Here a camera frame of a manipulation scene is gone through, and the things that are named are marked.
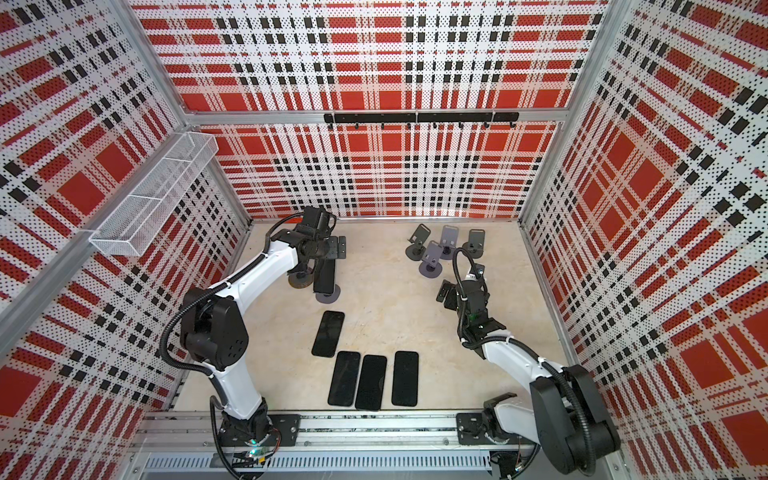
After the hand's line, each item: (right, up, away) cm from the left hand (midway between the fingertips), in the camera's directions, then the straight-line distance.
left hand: (329, 251), depth 92 cm
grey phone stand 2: (+33, -5, +10) cm, 35 cm away
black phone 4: (+14, -37, -9) cm, 41 cm away
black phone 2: (+24, -36, -9) cm, 44 cm away
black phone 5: (+7, -35, -10) cm, 37 cm away
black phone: (0, -7, -4) cm, 8 cm away
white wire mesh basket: (-60, +10, +1) cm, 61 cm away
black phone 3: (0, -26, -1) cm, 26 cm away
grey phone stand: (-2, -16, +7) cm, 17 cm away
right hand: (+40, -11, -3) cm, 42 cm away
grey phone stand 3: (+29, 0, +19) cm, 35 cm away
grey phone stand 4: (+50, +2, +16) cm, 52 cm away
